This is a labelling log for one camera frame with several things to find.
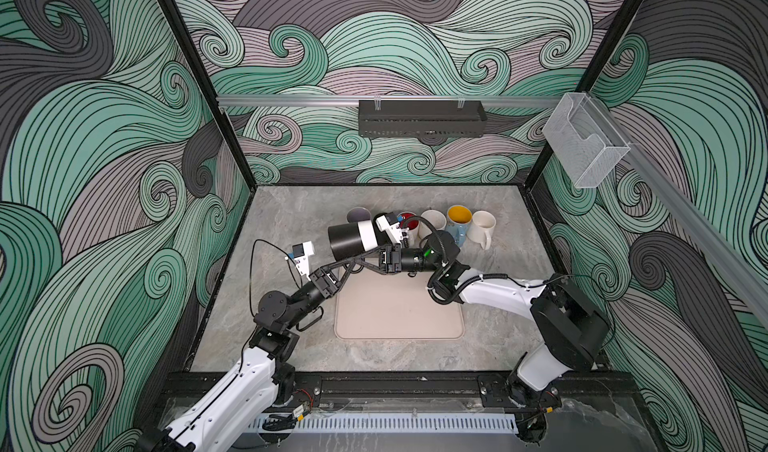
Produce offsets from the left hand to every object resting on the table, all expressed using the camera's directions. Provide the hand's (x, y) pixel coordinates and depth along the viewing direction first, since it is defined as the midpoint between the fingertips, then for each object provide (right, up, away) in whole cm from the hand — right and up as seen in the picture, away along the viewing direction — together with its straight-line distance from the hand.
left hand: (355, 262), depth 66 cm
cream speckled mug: (+26, +8, +35) cm, 44 cm away
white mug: (+43, +7, +39) cm, 58 cm away
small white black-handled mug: (-1, +5, -1) cm, 6 cm away
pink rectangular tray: (+10, -17, +22) cm, 29 cm away
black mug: (+8, +10, +3) cm, 14 cm away
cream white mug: (+17, +8, +33) cm, 38 cm away
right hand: (+1, -1, 0) cm, 1 cm away
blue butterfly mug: (+32, +9, +33) cm, 47 cm away
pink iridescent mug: (-2, +10, +32) cm, 33 cm away
